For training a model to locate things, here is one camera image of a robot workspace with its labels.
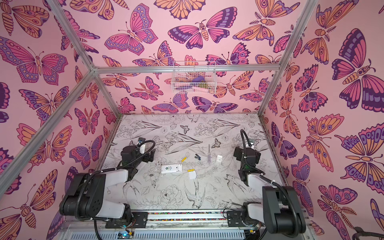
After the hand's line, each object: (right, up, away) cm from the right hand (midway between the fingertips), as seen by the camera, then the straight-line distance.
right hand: (248, 146), depth 89 cm
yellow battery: (-39, -9, +6) cm, 41 cm away
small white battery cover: (-16, -9, +6) cm, 19 cm away
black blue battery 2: (-30, -7, +8) cm, 32 cm away
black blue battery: (-31, -8, +8) cm, 33 cm away
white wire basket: (-32, +44, +8) cm, 55 cm away
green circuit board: (-66, -41, -16) cm, 79 cm away
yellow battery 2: (-34, -14, +1) cm, 37 cm away
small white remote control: (-43, -13, +1) cm, 45 cm away
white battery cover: (-33, -17, +1) cm, 37 cm away
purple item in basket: (-29, +43, +7) cm, 52 cm away
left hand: (-61, 0, +4) cm, 61 cm away
